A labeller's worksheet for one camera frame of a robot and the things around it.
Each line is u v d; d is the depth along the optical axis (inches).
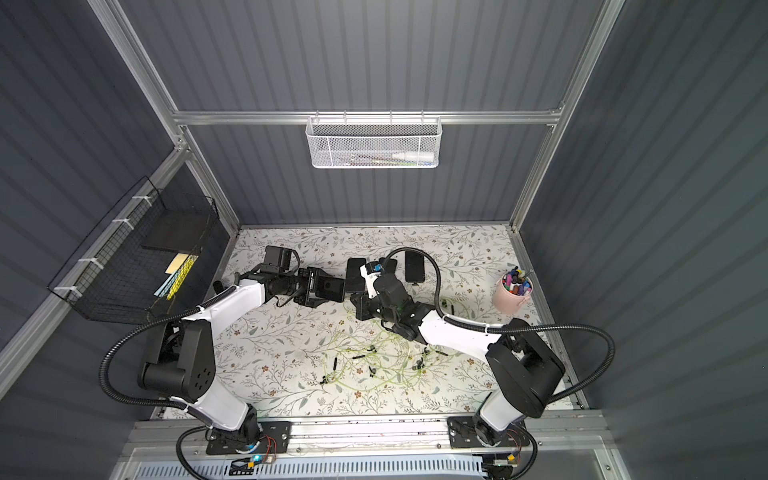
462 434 29.0
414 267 44.3
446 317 22.0
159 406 32.4
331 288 38.8
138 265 28.9
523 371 17.4
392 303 25.4
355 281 40.1
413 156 35.6
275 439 28.5
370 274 29.5
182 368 17.9
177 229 32.2
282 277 29.3
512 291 34.3
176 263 30.0
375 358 34.1
